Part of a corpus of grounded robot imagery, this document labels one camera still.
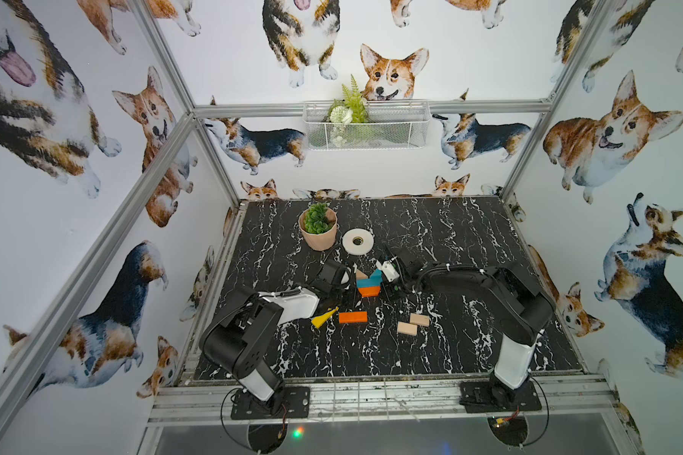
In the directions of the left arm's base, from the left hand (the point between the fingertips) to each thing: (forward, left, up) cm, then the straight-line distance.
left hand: (362, 292), depth 92 cm
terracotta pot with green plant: (+19, +14, +12) cm, 27 cm away
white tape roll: (+21, -3, -1) cm, 21 cm away
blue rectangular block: (+4, -2, -1) cm, 4 cm away
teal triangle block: (+5, -5, +2) cm, 7 cm away
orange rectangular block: (0, -2, 0) cm, 2 cm away
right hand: (-1, -5, 0) cm, 5 cm away
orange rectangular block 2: (-8, +3, 0) cm, 9 cm away
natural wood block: (-12, -13, -1) cm, 18 cm away
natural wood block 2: (-9, -17, -2) cm, 20 cm away
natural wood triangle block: (+6, 0, 0) cm, 6 cm away
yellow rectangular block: (-8, +13, -1) cm, 16 cm away
